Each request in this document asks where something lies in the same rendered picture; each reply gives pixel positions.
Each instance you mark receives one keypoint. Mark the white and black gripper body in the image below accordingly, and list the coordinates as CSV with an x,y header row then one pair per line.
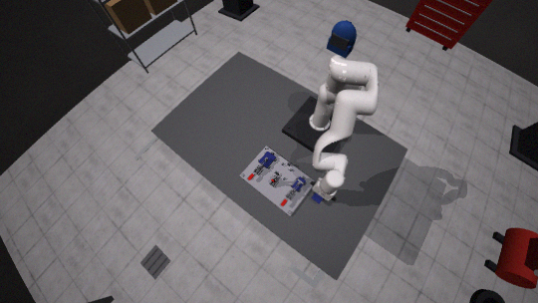
x,y
321,193

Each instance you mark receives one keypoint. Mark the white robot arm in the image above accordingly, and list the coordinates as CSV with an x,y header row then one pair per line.
x,y
348,104

